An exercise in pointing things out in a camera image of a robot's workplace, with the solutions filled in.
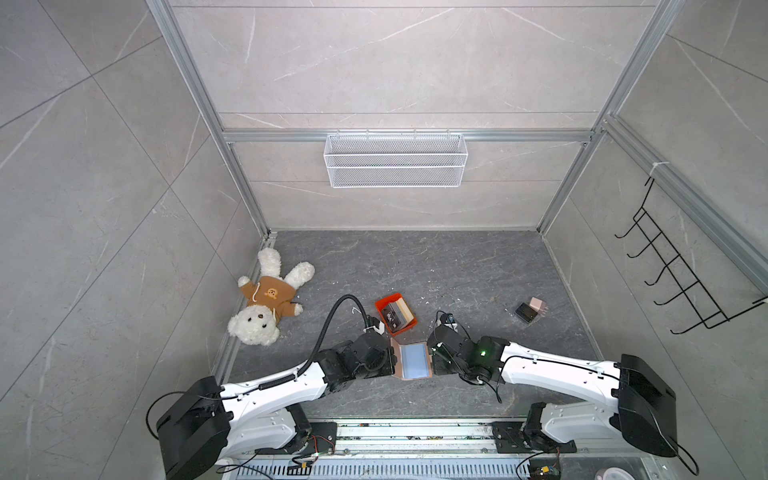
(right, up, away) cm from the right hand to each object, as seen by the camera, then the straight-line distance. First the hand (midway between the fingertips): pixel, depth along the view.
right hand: (435, 357), depth 82 cm
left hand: (-10, +1, -2) cm, 10 cm away
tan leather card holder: (-6, -2, +2) cm, 7 cm away
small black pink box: (+33, +10, +13) cm, 37 cm away
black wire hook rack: (+51, +17, -24) cm, 59 cm away
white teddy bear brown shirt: (-51, +15, +9) cm, 54 cm away
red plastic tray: (-16, +12, +16) cm, 25 cm away
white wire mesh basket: (-11, +61, +19) cm, 65 cm away
